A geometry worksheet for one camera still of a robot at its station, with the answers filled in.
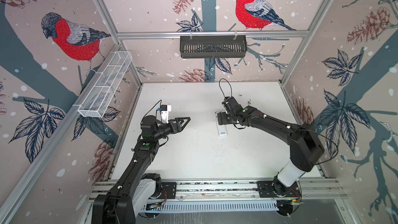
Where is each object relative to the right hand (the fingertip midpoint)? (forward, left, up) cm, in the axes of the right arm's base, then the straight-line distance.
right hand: (223, 118), depth 90 cm
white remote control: (-3, +1, -7) cm, 7 cm away
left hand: (-10, +20, +13) cm, 26 cm away
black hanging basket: (+46, +7, +20) cm, 50 cm away
